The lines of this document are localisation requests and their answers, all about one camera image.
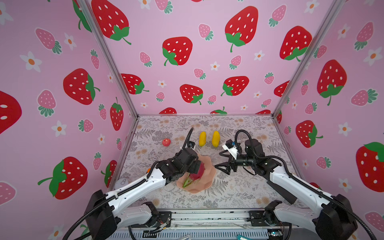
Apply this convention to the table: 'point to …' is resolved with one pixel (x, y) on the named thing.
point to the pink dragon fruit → (193, 178)
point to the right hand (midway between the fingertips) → (217, 160)
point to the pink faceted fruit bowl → (206, 180)
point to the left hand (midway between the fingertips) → (192, 159)
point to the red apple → (166, 142)
